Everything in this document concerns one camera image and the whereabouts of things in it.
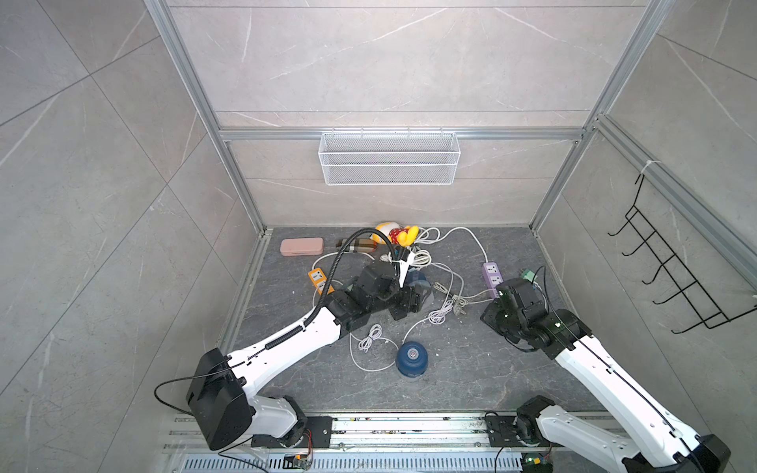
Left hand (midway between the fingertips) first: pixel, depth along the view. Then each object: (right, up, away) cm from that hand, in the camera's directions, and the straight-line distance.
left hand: (425, 283), depth 73 cm
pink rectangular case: (-44, +10, +44) cm, 63 cm away
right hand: (+17, -8, +4) cm, 19 cm away
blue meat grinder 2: (-3, -20, +2) cm, 20 cm away
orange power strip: (-33, -2, +28) cm, 43 cm away
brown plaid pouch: (-21, +10, +36) cm, 43 cm away
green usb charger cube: (+42, 0, +31) cm, 52 cm away
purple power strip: (+28, -1, +28) cm, 40 cm away
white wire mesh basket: (-9, +41, +28) cm, 50 cm away
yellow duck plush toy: (-3, +14, +29) cm, 32 cm away
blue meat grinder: (0, 0, +22) cm, 22 cm away
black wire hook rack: (+57, -5, -13) cm, 59 cm away
